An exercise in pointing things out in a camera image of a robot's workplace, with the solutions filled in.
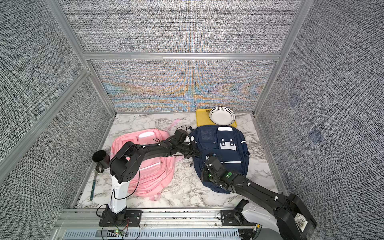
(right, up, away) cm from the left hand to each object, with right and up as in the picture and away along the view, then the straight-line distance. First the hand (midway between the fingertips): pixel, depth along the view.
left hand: (205, 151), depth 89 cm
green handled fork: (-63, -18, -5) cm, 66 cm away
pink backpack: (-27, -11, -7) cm, 30 cm away
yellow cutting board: (+1, +21, +28) cm, 35 cm away
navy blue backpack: (+16, +4, +9) cm, 19 cm away
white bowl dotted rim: (+15, +23, +26) cm, 38 cm away
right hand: (-3, -10, -6) cm, 12 cm away
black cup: (-63, -5, +4) cm, 63 cm away
